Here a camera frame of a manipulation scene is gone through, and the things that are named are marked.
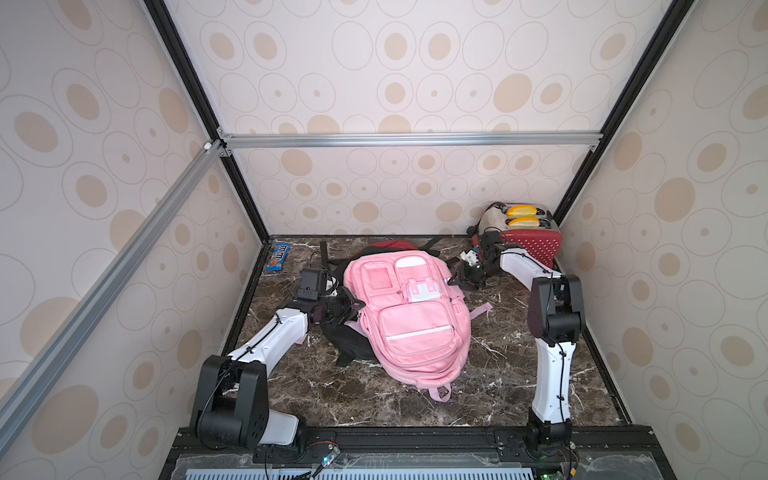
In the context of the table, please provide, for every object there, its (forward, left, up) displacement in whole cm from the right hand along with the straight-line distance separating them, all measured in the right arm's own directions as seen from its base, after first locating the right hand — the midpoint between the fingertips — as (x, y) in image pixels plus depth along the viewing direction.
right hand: (448, 285), depth 100 cm
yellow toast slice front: (+15, -24, +15) cm, 32 cm away
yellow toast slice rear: (+20, -24, +16) cm, 35 cm away
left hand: (-14, +24, +11) cm, 30 cm away
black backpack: (-24, +31, +6) cm, 40 cm away
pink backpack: (-15, +11, +4) cm, 19 cm away
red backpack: (+19, +18, 0) cm, 26 cm away
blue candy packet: (+13, +63, -1) cm, 64 cm away
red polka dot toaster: (+11, -31, +10) cm, 34 cm away
